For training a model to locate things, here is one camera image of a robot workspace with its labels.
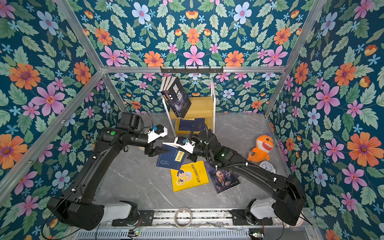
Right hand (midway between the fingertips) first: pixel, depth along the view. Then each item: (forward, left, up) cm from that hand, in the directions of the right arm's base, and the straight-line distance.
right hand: (179, 144), depth 70 cm
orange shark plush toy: (+12, -50, -19) cm, 55 cm away
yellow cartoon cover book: (-5, -3, -25) cm, 26 cm away
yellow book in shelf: (+25, +4, -21) cm, 33 cm away
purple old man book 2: (-8, -22, -25) cm, 34 cm away
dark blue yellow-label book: (+30, 0, -19) cm, 36 cm away
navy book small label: (-3, +5, -9) cm, 10 cm away
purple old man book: (+25, +6, +7) cm, 26 cm away
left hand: (0, +5, +4) cm, 7 cm away
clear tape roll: (-28, -5, -26) cm, 38 cm away
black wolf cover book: (+30, +3, +5) cm, 30 cm away
